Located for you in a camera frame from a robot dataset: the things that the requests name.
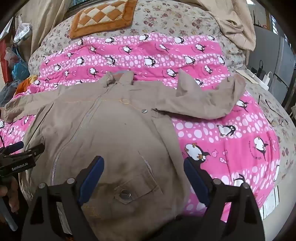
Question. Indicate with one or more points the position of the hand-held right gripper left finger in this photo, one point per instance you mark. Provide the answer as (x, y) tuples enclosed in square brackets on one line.
[(92, 178)]

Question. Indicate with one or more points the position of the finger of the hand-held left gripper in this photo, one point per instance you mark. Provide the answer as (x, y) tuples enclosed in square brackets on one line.
[(15, 146), (34, 150)]

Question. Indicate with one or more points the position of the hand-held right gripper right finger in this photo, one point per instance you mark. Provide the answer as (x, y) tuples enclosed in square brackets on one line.
[(196, 183)]

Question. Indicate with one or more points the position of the beige zip jacket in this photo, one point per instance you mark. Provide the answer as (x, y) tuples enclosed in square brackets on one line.
[(115, 129)]

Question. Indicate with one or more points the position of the person's left hand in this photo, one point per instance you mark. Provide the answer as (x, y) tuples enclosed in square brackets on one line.
[(12, 197)]

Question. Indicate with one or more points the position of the pink penguin blanket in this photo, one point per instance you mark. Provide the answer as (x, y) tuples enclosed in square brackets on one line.
[(231, 148)]

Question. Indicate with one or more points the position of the grey cloth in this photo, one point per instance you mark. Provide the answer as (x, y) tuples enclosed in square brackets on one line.
[(8, 92)]

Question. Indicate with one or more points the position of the orange cloth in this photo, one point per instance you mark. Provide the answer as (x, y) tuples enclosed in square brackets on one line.
[(24, 84)]

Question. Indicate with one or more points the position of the blue plastic bag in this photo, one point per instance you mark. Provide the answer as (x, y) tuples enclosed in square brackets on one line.
[(19, 69)]

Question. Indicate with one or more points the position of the white plastic bag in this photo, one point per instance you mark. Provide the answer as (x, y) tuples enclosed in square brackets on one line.
[(22, 31)]

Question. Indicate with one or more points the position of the white power strip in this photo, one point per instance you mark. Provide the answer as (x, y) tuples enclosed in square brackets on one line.
[(254, 78)]

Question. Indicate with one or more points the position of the beige curtain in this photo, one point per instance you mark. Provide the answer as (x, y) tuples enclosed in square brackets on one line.
[(46, 23), (235, 25)]

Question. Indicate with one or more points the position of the white charger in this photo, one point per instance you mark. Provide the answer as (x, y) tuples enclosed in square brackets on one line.
[(269, 77)]

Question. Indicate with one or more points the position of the black charger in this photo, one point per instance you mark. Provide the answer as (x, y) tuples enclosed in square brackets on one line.
[(261, 70)]

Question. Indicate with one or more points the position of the grey cabinet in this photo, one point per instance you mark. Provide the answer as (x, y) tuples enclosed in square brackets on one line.
[(275, 58)]

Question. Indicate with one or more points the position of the orange checkered cushion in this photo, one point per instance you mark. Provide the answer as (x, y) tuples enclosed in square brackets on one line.
[(101, 16)]

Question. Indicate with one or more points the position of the floral bed sheet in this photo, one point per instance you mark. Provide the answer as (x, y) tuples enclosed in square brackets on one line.
[(173, 18)]

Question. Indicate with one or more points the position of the white bed frame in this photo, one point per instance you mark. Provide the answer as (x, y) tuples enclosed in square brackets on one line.
[(269, 204)]

